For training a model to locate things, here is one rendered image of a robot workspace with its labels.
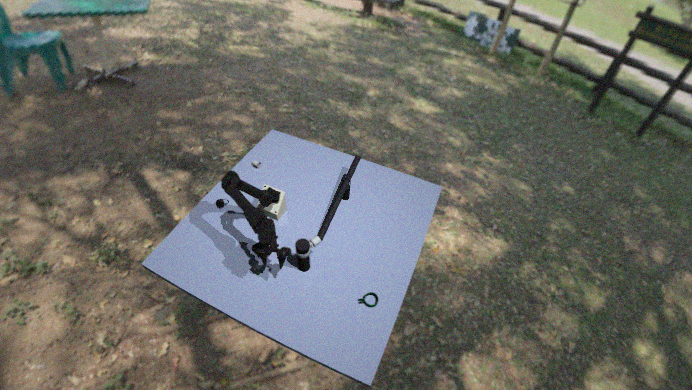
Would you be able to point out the dark green ring band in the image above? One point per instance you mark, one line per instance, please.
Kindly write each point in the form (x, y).
(362, 300)

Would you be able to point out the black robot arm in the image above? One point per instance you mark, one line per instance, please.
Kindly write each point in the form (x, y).
(264, 227)

